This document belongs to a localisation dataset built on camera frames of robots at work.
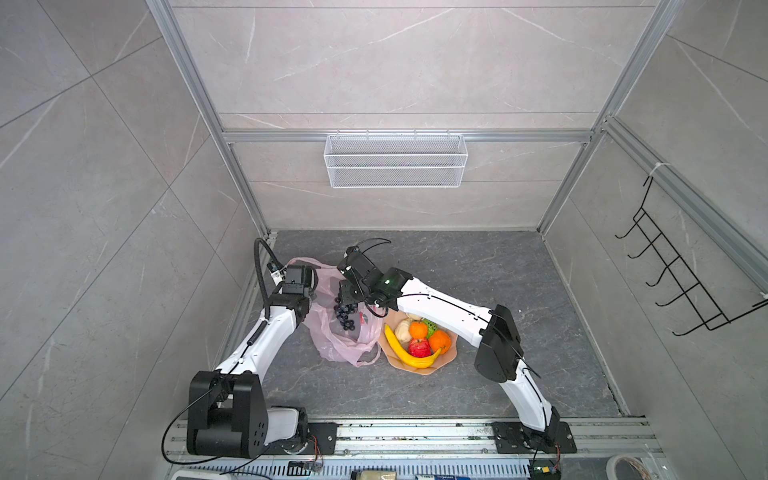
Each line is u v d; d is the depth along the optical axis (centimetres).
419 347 82
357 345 80
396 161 101
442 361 82
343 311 88
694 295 65
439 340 82
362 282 62
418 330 83
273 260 73
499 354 52
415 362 80
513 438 74
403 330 86
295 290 66
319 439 73
